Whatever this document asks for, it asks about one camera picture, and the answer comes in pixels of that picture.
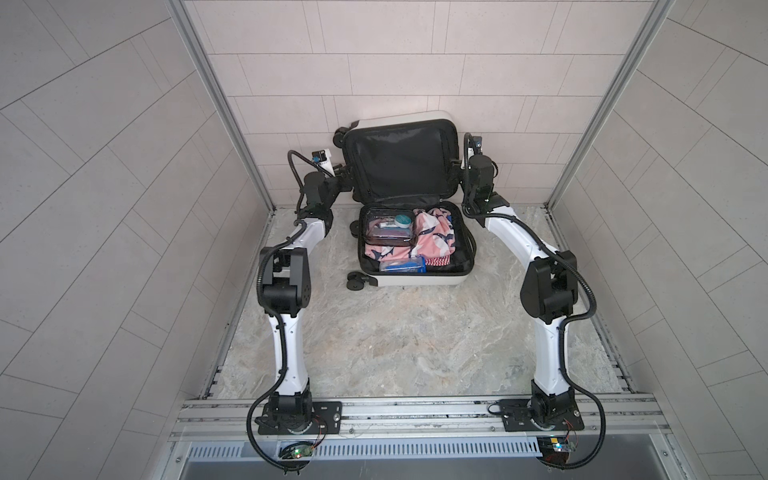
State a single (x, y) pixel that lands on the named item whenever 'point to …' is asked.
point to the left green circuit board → (296, 450)
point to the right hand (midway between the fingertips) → (457, 152)
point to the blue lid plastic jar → (416, 264)
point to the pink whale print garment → (434, 236)
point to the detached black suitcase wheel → (356, 280)
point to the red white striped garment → (438, 261)
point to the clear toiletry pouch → (390, 227)
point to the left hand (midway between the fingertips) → (354, 156)
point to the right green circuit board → (555, 448)
